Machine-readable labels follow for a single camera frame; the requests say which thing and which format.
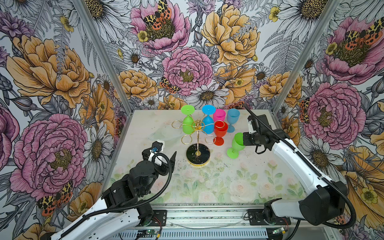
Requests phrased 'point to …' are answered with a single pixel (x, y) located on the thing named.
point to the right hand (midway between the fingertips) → (247, 142)
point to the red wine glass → (220, 128)
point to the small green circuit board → (152, 232)
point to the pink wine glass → (219, 114)
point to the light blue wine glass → (233, 116)
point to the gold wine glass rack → (197, 154)
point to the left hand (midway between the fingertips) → (165, 154)
